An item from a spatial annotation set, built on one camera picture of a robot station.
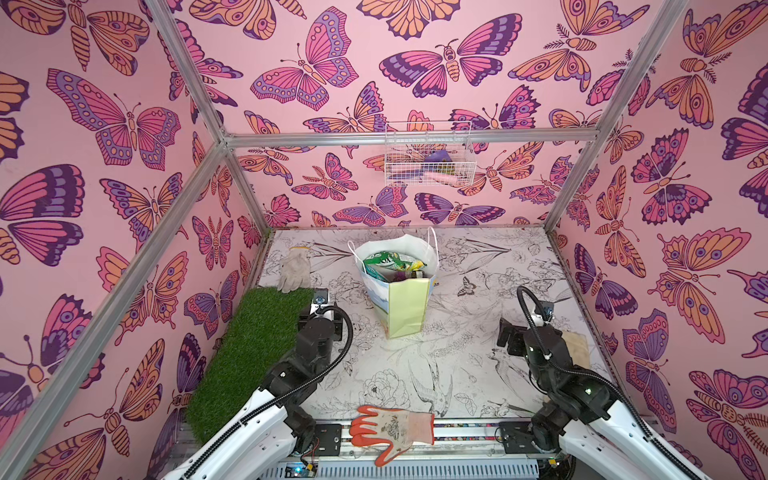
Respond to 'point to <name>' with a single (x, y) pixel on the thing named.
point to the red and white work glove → (398, 430)
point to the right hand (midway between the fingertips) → (519, 322)
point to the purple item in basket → (440, 155)
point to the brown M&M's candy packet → (417, 274)
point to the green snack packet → (394, 259)
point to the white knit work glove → (296, 270)
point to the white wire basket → (429, 154)
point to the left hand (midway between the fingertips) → (326, 302)
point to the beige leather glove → (578, 348)
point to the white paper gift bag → (398, 273)
